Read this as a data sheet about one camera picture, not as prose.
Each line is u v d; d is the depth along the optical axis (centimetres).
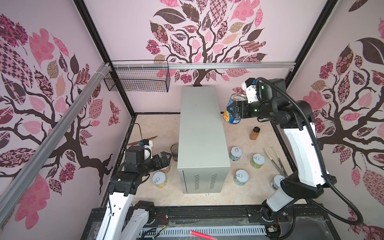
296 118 38
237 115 55
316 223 71
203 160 57
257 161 88
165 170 84
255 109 50
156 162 61
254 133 98
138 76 95
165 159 62
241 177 81
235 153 92
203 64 94
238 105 53
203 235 68
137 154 52
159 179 81
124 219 43
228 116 62
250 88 53
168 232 70
